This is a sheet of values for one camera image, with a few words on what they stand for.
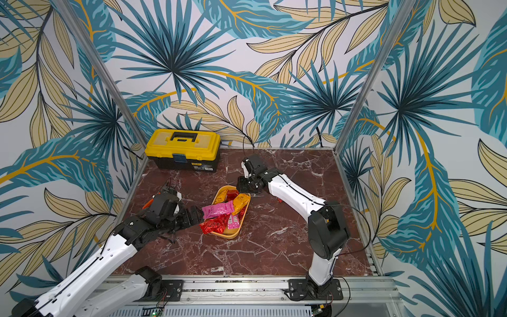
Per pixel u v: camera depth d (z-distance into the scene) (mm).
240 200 897
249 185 737
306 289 701
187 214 670
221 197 921
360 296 737
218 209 856
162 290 703
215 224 815
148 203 946
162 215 567
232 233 843
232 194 925
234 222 879
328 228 465
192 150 949
